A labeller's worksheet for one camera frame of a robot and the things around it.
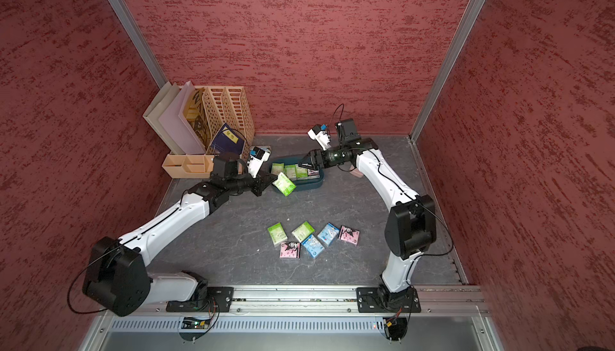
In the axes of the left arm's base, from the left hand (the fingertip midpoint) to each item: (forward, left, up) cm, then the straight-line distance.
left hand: (274, 181), depth 81 cm
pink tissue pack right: (-13, -27, -16) cm, 34 cm away
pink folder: (+23, +42, +6) cm, 48 cm away
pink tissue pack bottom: (-18, -6, -16) cm, 25 cm away
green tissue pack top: (+16, -3, -16) cm, 23 cm away
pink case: (+18, -33, -18) cm, 41 cm away
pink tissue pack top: (+15, -13, -16) cm, 26 cm away
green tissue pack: (-1, -3, -1) cm, 4 cm away
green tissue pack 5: (-11, -10, -17) cm, 23 cm away
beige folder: (+23, +47, +11) cm, 53 cm away
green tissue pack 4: (-12, 0, -16) cm, 20 cm away
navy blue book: (+28, +26, -9) cm, 39 cm away
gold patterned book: (+30, +37, +2) cm, 48 cm away
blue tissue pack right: (-12, -19, -16) cm, 28 cm away
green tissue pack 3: (+15, -8, -16) cm, 23 cm away
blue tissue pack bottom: (-17, -13, -16) cm, 27 cm away
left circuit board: (-39, +24, -21) cm, 50 cm away
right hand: (+3, -10, +4) cm, 12 cm away
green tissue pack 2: (+15, +2, -12) cm, 19 cm away
